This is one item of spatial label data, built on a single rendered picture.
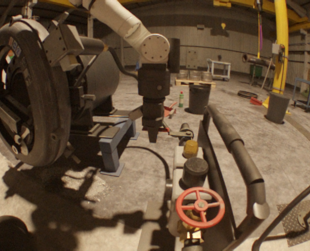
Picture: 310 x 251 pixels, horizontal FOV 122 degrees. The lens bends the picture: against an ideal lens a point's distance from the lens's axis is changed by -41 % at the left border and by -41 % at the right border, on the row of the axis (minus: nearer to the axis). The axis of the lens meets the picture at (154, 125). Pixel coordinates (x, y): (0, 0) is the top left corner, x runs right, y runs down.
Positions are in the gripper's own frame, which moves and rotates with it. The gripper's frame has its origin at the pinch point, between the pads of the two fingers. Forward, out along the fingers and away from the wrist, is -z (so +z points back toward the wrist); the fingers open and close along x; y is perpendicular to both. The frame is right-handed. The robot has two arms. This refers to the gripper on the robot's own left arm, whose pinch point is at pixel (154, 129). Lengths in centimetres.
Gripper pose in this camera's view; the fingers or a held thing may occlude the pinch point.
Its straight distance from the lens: 44.2
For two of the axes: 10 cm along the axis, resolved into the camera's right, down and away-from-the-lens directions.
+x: 1.4, -4.2, 9.0
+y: -9.9, -0.6, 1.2
